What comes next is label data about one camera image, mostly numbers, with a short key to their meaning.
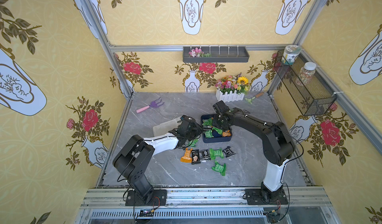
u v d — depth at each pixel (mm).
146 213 726
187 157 873
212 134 951
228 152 878
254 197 731
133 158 487
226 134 949
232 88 1058
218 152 878
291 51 841
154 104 1159
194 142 924
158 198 725
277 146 494
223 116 701
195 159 855
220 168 817
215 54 917
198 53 878
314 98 794
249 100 1168
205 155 861
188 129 718
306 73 719
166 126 998
